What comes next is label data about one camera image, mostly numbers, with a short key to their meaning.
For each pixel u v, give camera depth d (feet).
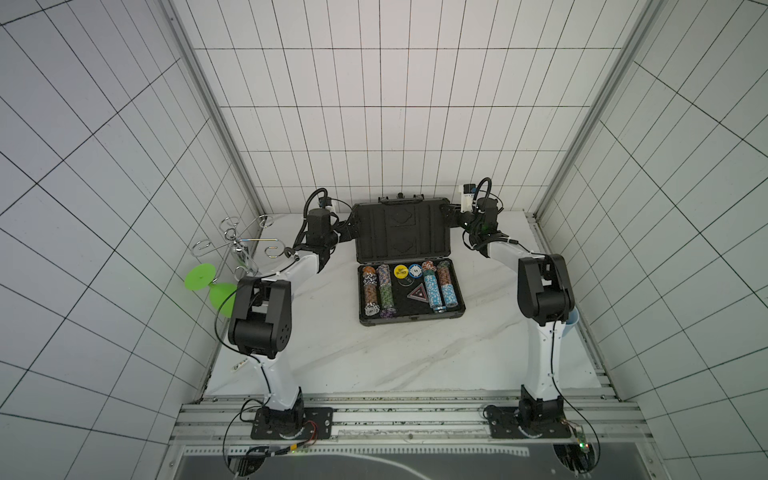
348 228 2.80
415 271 3.22
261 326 1.64
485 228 2.74
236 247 2.43
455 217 3.02
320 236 2.44
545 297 1.93
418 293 3.04
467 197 2.97
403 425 2.43
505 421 2.37
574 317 2.74
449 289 3.03
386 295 3.00
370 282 3.10
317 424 2.36
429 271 3.19
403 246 3.24
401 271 3.20
